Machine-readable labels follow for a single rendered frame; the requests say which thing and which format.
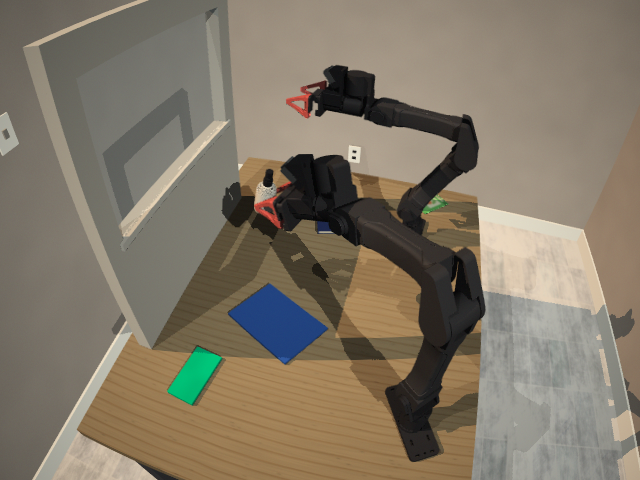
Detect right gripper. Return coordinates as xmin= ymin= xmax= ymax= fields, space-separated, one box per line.
xmin=286 ymin=81 xmax=343 ymax=118

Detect dark blue book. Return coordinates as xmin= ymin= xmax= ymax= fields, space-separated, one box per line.
xmin=317 ymin=221 xmax=335 ymax=234

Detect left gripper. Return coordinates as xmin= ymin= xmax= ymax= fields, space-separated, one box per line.
xmin=254 ymin=181 xmax=321 ymax=231

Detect blue flat rectangular pad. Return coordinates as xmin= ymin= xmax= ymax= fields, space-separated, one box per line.
xmin=228 ymin=284 xmax=328 ymax=365

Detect green flat rectangular block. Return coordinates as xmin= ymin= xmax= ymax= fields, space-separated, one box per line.
xmin=167 ymin=347 xmax=222 ymax=406

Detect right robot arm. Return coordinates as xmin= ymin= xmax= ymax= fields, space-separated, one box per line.
xmin=322 ymin=65 xmax=479 ymax=234

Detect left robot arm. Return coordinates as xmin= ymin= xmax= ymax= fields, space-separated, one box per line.
xmin=280 ymin=154 xmax=486 ymax=462

